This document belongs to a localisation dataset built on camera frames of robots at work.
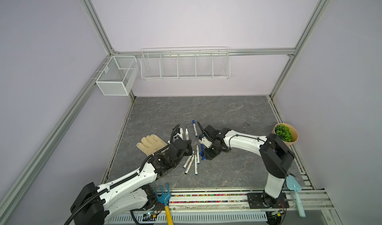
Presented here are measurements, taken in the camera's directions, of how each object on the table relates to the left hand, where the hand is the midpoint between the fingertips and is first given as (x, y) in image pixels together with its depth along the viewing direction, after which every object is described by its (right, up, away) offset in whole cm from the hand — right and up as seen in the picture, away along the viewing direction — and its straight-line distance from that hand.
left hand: (191, 143), depth 79 cm
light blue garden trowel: (+54, -21, -2) cm, 58 cm away
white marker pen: (-2, +5, -1) cm, 5 cm away
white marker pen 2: (-3, -14, +6) cm, 15 cm away
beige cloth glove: (-26, -4, +15) cm, 30 cm away
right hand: (+10, -10, +9) cm, 17 cm away
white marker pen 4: (+3, -14, +6) cm, 15 cm away
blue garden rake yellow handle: (-13, -26, -5) cm, 30 cm away
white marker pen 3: (-1, -14, +6) cm, 15 cm away
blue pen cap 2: (+7, -11, +9) cm, 16 cm away
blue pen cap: (+6, -8, +12) cm, 16 cm away
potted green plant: (+55, +4, +6) cm, 56 cm away
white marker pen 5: (+4, -10, +10) cm, 14 cm away
